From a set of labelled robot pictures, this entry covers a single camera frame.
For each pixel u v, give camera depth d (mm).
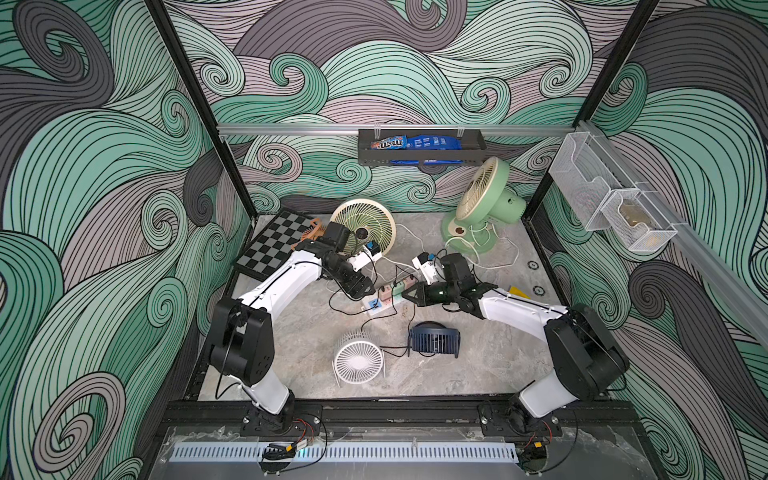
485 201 857
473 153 926
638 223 637
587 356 444
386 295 890
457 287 697
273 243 1063
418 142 925
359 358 739
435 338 810
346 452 697
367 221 966
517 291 988
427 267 806
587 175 780
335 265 659
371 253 760
